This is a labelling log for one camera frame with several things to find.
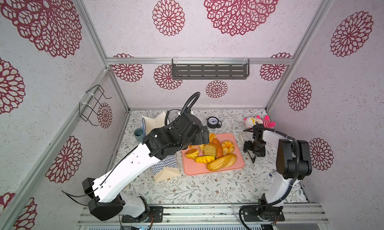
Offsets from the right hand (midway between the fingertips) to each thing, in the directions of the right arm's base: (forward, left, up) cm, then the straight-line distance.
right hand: (251, 150), depth 96 cm
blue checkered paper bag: (-18, +52, +9) cm, 56 cm away
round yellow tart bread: (-6, +38, +6) cm, 39 cm away
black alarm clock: (+21, +24, +3) cm, 32 cm away
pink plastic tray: (-13, +39, +1) cm, 41 cm away
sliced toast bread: (-5, +28, +8) cm, 29 cm away
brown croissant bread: (-3, +22, +5) cm, 23 cm away
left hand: (-12, +34, +33) cm, 49 cm away
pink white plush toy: (+19, -2, +7) cm, 21 cm away
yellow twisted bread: (-10, +31, +6) cm, 33 cm away
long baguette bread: (-11, +21, +4) cm, 24 cm away
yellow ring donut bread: (0, +16, +3) cm, 16 cm away
